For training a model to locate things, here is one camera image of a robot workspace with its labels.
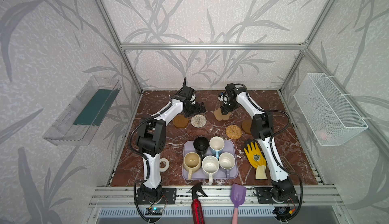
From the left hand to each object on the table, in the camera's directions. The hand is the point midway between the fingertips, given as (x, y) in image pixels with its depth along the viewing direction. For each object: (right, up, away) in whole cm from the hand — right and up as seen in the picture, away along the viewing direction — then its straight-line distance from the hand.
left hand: (202, 107), depth 95 cm
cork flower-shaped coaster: (+12, -6, +10) cm, 17 cm away
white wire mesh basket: (+54, -4, -34) cm, 64 cm away
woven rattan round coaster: (+20, -16, +2) cm, 26 cm away
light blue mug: (+9, -22, -7) cm, 25 cm away
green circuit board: (-23, -49, -24) cm, 59 cm away
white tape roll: (-19, -32, -11) cm, 39 cm away
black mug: (-1, -21, -9) cm, 23 cm away
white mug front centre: (+5, -31, -13) cm, 34 cm away
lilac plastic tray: (+17, -24, -4) cm, 29 cm away
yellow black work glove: (+31, -30, -11) cm, 45 cm away
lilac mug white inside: (+14, -31, -11) cm, 36 cm away
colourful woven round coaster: (-3, -10, +7) cm, 12 cm away
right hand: (+17, 0, +14) cm, 22 cm away
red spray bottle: (-2, -46, -28) cm, 54 cm away
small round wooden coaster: (-16, -10, +7) cm, 20 cm away
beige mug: (-6, -30, -12) cm, 33 cm away
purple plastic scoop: (+18, -43, -21) cm, 51 cm away
